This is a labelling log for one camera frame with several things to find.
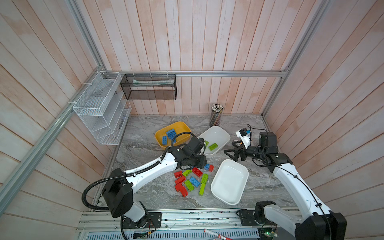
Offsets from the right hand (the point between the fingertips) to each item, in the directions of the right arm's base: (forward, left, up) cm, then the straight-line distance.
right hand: (230, 147), depth 77 cm
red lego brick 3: (-11, +27, -19) cm, 35 cm away
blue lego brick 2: (-12, +19, -20) cm, 30 cm away
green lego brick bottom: (-16, +14, -18) cm, 28 cm away
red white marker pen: (-37, +8, -19) cm, 42 cm away
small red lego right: (-3, +8, -19) cm, 21 cm away
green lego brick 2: (+16, +10, -21) cm, 28 cm away
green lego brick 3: (-7, +23, -18) cm, 30 cm away
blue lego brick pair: (+23, +36, -19) cm, 46 cm away
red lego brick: (-8, +28, -17) cm, 34 cm away
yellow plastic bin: (+28, +30, -18) cm, 45 cm away
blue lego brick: (-2, +11, -19) cm, 22 cm away
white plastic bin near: (-11, -2, -21) cm, 24 cm away
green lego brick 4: (-13, +21, -21) cm, 33 cm away
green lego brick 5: (-10, +13, -20) cm, 26 cm away
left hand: (-8, +13, -7) cm, 17 cm away
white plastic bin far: (+22, +4, -23) cm, 32 cm away
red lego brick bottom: (-16, +27, -19) cm, 36 cm away
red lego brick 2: (-6, +18, -18) cm, 26 cm away
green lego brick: (+13, +6, -20) cm, 25 cm away
